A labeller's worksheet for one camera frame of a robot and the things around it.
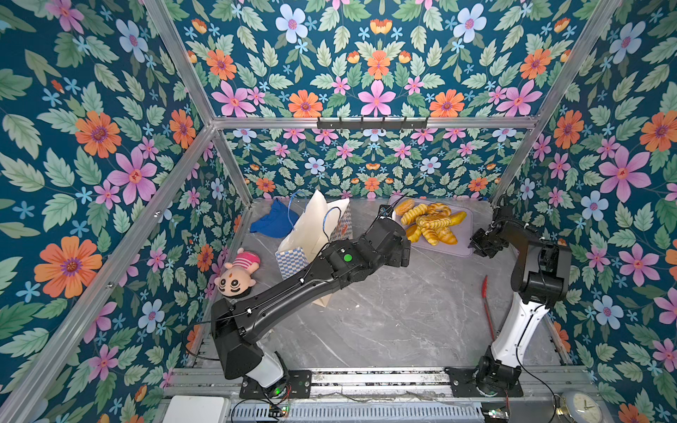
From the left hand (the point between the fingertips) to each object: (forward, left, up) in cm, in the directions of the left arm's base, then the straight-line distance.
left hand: (404, 241), depth 68 cm
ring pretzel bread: (+35, -25, -29) cm, 52 cm away
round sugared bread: (+36, -10, -26) cm, 45 cm away
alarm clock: (-37, -44, -26) cm, 63 cm away
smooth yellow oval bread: (+29, -31, -27) cm, 50 cm away
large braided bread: (+22, -18, -20) cm, 35 cm away
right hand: (+16, -35, -29) cm, 48 cm away
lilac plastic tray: (+18, -16, -27) cm, 36 cm away
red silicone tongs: (-2, -32, -29) cm, 43 cm away
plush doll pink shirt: (+3, +53, -23) cm, 58 cm away
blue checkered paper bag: (+24, +26, -22) cm, 42 cm away
